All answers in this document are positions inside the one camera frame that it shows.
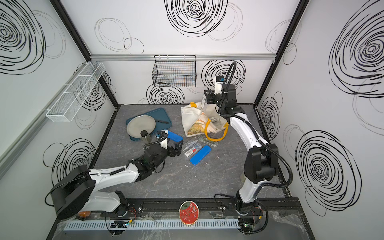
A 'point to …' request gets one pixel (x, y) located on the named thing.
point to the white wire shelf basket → (65, 107)
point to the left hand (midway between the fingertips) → (177, 140)
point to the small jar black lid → (145, 137)
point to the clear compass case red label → (204, 101)
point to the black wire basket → (175, 71)
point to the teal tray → (135, 139)
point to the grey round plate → (138, 123)
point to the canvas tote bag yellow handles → (197, 121)
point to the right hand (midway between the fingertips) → (207, 90)
